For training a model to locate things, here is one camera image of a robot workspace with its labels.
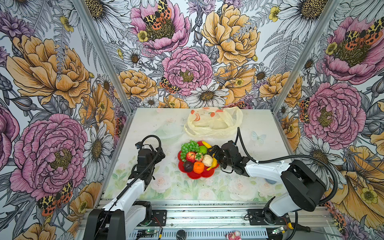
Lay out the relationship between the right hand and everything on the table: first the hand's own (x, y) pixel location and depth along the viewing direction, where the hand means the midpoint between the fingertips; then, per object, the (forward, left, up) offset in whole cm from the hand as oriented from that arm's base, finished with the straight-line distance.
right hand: (211, 158), depth 89 cm
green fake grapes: (+7, +11, +2) cm, 13 cm away
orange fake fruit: (-5, +7, -1) cm, 9 cm away
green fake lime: (+6, +4, 0) cm, 7 cm away
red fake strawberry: (-1, +7, +3) cm, 8 cm away
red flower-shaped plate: (-8, +11, -4) cm, 14 cm away
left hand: (+2, +32, +2) cm, 32 cm away
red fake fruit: (+1, +12, 0) cm, 12 cm away
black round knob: (-36, +16, +4) cm, 40 cm away
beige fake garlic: (-1, +2, 0) cm, 3 cm away
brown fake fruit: (-4, +13, -1) cm, 14 cm away
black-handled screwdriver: (-34, -39, -5) cm, 52 cm away
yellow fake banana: (-4, -1, +5) cm, 7 cm away
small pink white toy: (-36, -8, -3) cm, 37 cm away
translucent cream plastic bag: (+33, -5, -6) cm, 34 cm away
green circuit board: (-34, +31, -6) cm, 46 cm away
